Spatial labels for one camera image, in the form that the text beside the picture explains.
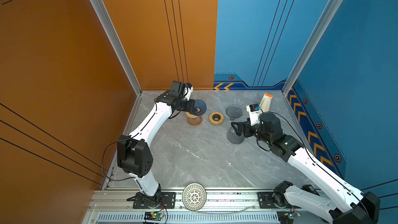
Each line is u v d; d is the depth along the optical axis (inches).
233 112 40.3
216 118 40.7
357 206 14.9
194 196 29.1
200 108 35.8
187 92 31.4
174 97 25.7
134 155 17.8
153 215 27.9
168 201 29.2
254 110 24.9
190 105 29.7
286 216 27.9
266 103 40.1
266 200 28.6
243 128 25.9
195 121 40.0
